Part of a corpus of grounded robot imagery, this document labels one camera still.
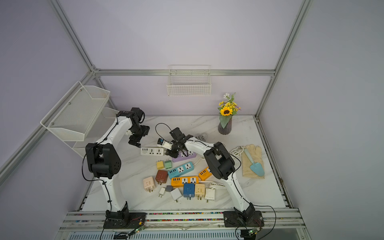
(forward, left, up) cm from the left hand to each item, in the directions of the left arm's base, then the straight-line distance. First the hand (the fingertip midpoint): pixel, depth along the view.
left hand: (145, 139), depth 92 cm
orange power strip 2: (-24, -22, -9) cm, 34 cm away
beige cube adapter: (-29, -34, -6) cm, 45 cm away
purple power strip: (-7, -22, -9) cm, 25 cm away
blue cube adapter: (-29, -28, -6) cm, 41 cm away
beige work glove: (-4, -72, -11) cm, 73 cm away
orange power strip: (-19, -37, -9) cm, 43 cm away
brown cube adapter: (-21, -12, -7) cm, 26 cm away
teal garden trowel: (-13, -70, -12) cm, 73 cm away
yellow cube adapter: (-13, -9, -10) cm, 19 cm away
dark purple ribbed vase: (+3, -49, +11) cm, 50 cm away
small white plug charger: (-29, -13, -10) cm, 33 cm away
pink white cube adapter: (-26, -6, -6) cm, 27 cm away
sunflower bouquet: (+13, -51, +14) cm, 55 cm away
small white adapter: (-30, -21, -10) cm, 38 cm away
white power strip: (-6, -4, -6) cm, 9 cm away
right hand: (-4, -14, -10) cm, 17 cm away
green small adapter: (-12, -14, -10) cm, 21 cm away
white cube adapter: (-30, -39, -9) cm, 50 cm away
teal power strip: (-17, -23, -9) cm, 30 cm away
